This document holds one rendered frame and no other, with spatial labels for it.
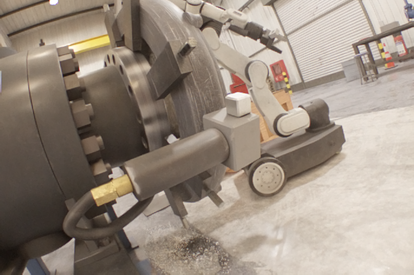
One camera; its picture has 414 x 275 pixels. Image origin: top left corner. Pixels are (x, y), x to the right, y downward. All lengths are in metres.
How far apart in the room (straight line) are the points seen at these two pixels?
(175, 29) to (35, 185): 0.48
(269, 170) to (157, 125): 0.70
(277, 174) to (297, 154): 0.16
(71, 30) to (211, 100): 12.73
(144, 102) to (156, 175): 0.27
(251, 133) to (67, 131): 0.39
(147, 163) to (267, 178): 0.86
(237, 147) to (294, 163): 0.83
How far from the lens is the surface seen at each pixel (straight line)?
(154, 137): 0.65
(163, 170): 0.40
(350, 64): 6.84
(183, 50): 0.45
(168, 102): 0.80
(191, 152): 0.42
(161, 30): 0.58
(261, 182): 1.19
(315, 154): 1.31
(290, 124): 1.36
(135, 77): 0.64
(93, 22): 13.25
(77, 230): 0.43
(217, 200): 0.55
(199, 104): 0.52
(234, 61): 1.36
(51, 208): 0.61
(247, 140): 0.48
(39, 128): 0.54
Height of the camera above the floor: 0.51
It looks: 2 degrees down
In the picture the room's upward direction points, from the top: 19 degrees counter-clockwise
